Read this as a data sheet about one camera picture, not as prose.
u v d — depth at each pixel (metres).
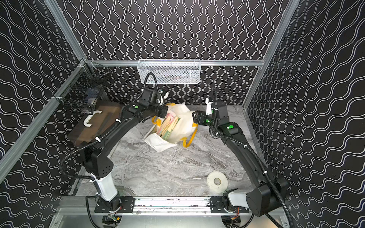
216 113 0.55
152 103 0.65
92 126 0.83
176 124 1.04
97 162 0.46
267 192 0.38
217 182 0.82
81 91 0.92
